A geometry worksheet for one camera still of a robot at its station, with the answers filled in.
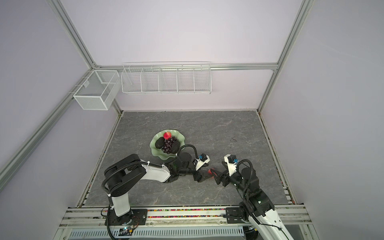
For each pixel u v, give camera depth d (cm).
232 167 65
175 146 94
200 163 75
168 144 96
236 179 65
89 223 73
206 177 77
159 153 94
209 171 77
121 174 50
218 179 67
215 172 68
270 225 51
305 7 70
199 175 75
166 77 99
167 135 97
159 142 97
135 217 73
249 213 54
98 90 96
